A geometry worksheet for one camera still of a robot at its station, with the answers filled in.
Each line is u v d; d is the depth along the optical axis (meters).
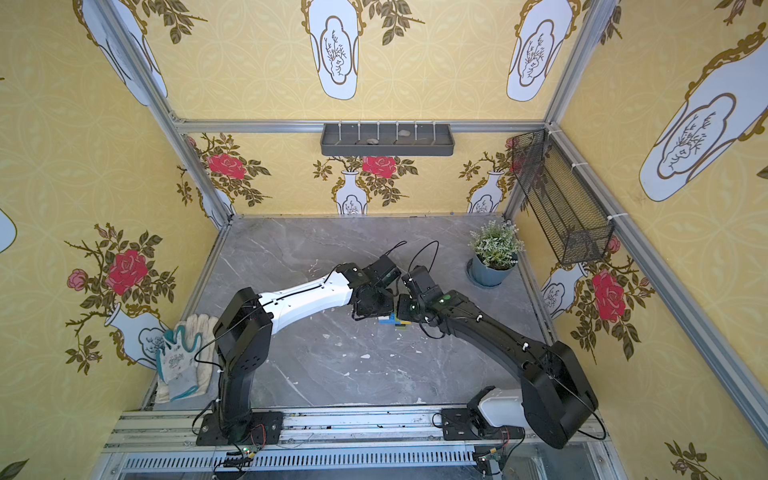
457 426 0.73
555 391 0.41
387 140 0.92
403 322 0.88
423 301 0.64
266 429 0.73
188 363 0.82
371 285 0.65
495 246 0.88
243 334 0.49
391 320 0.86
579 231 0.81
